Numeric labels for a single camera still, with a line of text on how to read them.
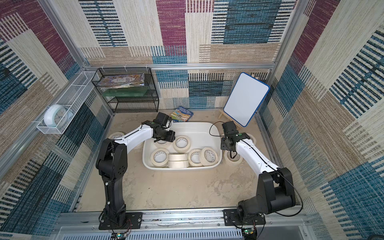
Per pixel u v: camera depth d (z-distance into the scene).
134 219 0.73
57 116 0.65
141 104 1.19
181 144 1.00
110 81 0.83
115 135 1.04
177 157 0.85
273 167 0.45
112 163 0.53
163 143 0.98
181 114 1.15
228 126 0.69
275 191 0.42
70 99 0.80
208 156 0.94
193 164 0.88
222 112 1.09
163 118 0.80
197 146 1.00
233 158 0.71
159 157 0.95
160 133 0.75
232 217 0.73
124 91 0.94
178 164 0.83
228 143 0.62
